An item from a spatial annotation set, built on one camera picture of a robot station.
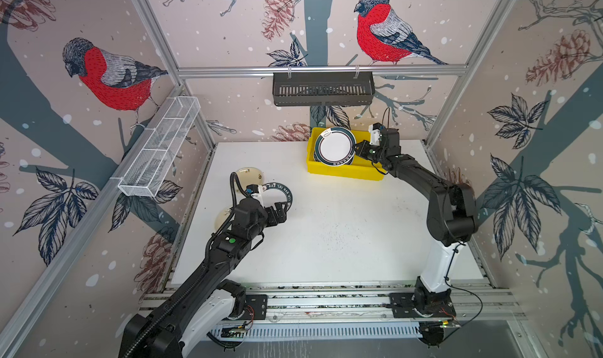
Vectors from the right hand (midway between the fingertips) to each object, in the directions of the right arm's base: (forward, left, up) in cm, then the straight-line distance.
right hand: (353, 143), depth 96 cm
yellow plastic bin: (-4, -4, -13) cm, 14 cm away
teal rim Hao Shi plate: (-13, +34, -19) cm, 41 cm away
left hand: (-27, +28, -3) cm, 39 cm away
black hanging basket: (+24, +13, +10) cm, 29 cm away
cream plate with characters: (-4, +47, -19) cm, 51 cm away
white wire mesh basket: (-16, +70, +12) cm, 73 cm away
